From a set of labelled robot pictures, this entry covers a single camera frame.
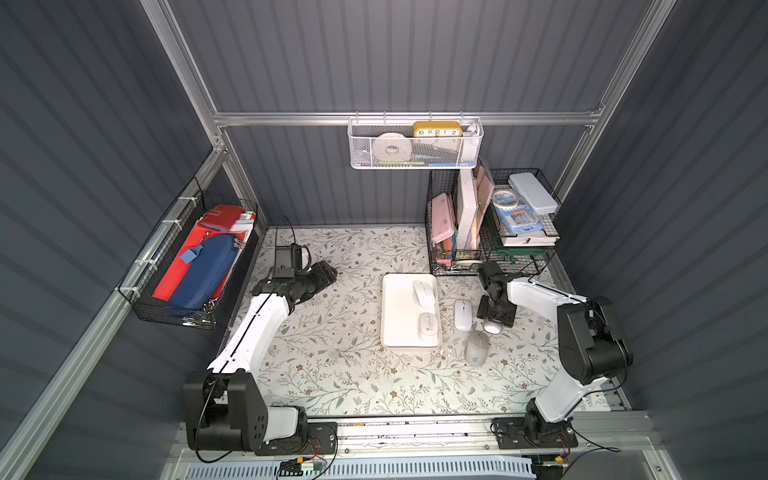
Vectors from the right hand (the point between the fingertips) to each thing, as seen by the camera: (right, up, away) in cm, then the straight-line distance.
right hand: (500, 324), depth 92 cm
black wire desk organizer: (-6, +34, +4) cm, 34 cm away
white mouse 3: (-11, +2, +1) cm, 12 cm away
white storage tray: (-27, +2, +6) cm, 28 cm away
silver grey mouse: (-3, -1, -1) cm, 3 cm away
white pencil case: (+14, +43, +7) cm, 46 cm away
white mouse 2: (-9, -6, -6) cm, 12 cm away
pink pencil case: (-16, +35, +13) cm, 40 cm away
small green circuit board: (-53, -28, -23) cm, 64 cm away
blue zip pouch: (-77, +19, -24) cm, 83 cm away
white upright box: (-11, +35, -1) cm, 37 cm away
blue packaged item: (+6, +33, 0) cm, 34 cm away
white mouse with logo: (-23, 0, -2) cm, 23 cm away
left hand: (-52, +16, -8) cm, 54 cm away
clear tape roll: (+3, +40, +5) cm, 40 cm away
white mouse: (-23, +9, +6) cm, 26 cm away
